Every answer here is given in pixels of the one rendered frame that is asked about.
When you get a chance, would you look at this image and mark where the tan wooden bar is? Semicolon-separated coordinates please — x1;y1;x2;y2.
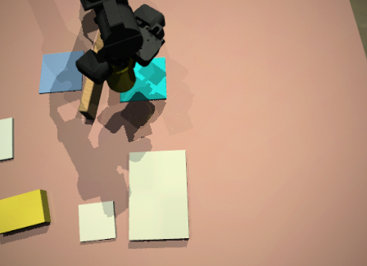
79;30;104;120

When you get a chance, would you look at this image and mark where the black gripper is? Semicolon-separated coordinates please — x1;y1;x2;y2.
76;4;165;85

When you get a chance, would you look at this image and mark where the yellow rectangular block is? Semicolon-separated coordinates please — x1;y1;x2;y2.
0;189;51;234

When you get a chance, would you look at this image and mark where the yellow translucent cup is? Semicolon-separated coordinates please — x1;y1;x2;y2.
106;56;136;92

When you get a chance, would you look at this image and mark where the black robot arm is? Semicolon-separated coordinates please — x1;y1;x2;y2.
80;0;165;67

